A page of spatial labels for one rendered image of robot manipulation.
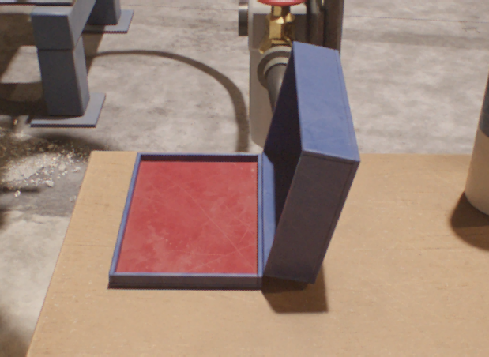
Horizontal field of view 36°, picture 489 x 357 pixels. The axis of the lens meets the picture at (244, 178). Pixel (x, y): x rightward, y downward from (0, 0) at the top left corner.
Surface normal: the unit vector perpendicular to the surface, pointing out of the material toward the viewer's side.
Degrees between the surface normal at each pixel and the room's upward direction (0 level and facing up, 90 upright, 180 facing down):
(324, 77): 12
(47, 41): 90
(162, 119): 0
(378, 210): 0
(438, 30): 0
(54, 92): 90
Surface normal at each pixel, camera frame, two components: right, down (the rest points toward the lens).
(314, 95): 0.22, -0.79
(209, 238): 0.00, -0.82
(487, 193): -0.72, 0.40
